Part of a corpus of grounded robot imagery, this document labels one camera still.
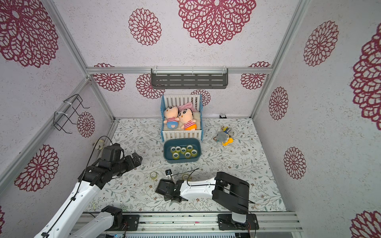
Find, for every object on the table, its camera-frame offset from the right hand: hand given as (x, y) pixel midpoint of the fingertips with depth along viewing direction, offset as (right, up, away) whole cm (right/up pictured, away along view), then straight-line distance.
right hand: (172, 189), depth 86 cm
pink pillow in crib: (+9, +54, +27) cm, 61 cm away
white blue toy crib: (+15, +57, +26) cm, 65 cm away
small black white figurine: (+38, +47, +39) cm, 72 cm away
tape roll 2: (-2, +21, +15) cm, 26 cm away
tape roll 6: (+1, +18, +12) cm, 21 cm away
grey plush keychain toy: (+33, +30, +15) cm, 48 cm away
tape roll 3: (+2, +22, +14) cm, 27 cm away
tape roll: (-12, +7, +4) cm, 15 cm away
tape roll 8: (+13, +20, +15) cm, 28 cm away
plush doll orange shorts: (+7, +44, +17) cm, 48 cm away
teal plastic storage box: (+5, +26, +15) cm, 31 cm away
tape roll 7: (+9, +18, +12) cm, 23 cm away
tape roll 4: (+6, +21, +14) cm, 26 cm away
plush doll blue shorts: (-3, +47, +20) cm, 51 cm away
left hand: (-18, +17, -8) cm, 27 cm away
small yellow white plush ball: (-53, +24, +17) cm, 61 cm away
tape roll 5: (+10, +23, +17) cm, 30 cm away
